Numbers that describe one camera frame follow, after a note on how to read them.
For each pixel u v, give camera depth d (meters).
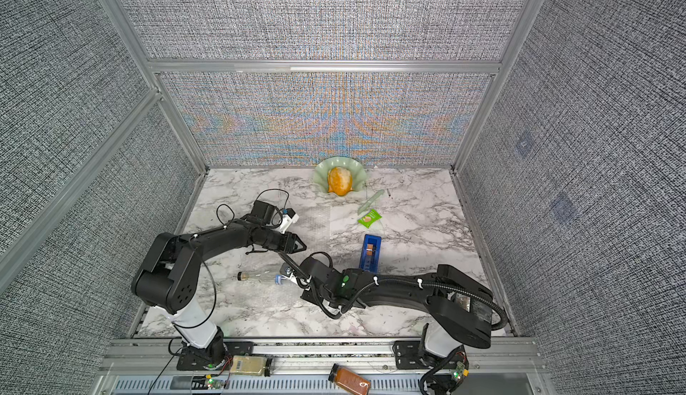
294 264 0.63
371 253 0.87
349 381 0.66
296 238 0.85
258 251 0.81
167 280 0.47
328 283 0.60
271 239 0.80
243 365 0.68
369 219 1.02
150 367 0.72
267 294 0.84
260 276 0.88
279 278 0.83
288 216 0.86
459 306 0.43
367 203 1.07
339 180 1.03
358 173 1.13
